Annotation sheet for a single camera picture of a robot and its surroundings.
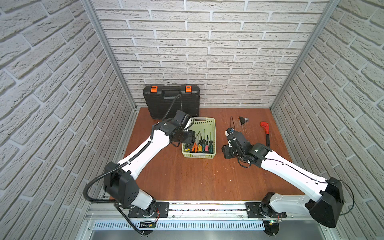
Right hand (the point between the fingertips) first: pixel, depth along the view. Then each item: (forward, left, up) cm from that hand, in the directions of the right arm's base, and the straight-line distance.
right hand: (227, 148), depth 80 cm
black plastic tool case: (+32, +36, +8) cm, 49 cm away
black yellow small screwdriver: (+7, +22, -11) cm, 26 cm away
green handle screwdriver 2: (+8, +7, -12) cm, 16 cm away
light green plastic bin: (+28, +13, -12) cm, 34 cm away
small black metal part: (+31, -20, -13) cm, 39 cm away
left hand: (+7, +18, +4) cm, 20 cm away
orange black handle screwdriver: (+9, +18, -12) cm, 24 cm away
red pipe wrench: (+23, -36, -15) cm, 45 cm away
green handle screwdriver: (+13, +12, -13) cm, 22 cm away
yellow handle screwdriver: (+8, +15, -11) cm, 20 cm away
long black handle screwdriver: (+9, +20, -11) cm, 25 cm away
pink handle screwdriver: (+7, +10, -11) cm, 16 cm away
